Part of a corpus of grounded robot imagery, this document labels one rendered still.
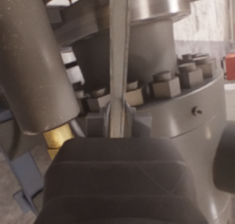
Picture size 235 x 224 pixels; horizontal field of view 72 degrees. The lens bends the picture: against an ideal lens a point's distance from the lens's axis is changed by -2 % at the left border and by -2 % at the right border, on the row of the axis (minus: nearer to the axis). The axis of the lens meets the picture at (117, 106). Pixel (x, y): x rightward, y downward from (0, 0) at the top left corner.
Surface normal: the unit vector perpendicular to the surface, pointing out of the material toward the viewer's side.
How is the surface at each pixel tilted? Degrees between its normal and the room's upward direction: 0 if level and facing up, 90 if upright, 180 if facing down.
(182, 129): 37
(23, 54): 27
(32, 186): 0
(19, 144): 0
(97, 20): 63
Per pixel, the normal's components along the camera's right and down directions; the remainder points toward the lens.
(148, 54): 0.30, 0.27
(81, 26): -0.39, 0.37
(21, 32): 0.51, 0.13
